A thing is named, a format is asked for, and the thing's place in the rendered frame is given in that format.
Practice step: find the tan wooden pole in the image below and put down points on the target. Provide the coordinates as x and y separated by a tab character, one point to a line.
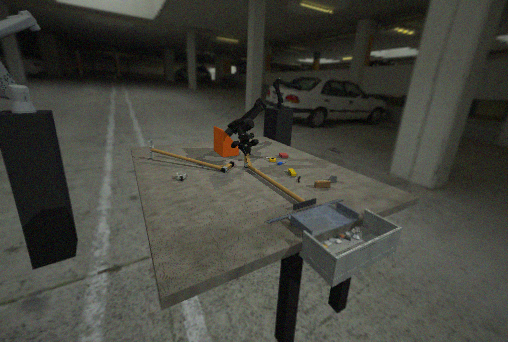
302	202

